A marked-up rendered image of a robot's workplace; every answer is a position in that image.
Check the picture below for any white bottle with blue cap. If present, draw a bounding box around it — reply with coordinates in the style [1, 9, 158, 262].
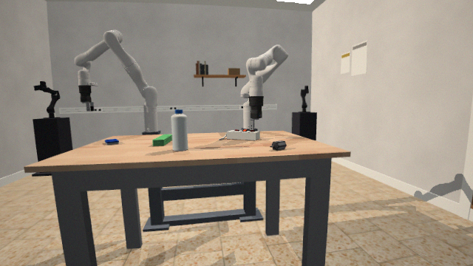
[171, 109, 188, 151]

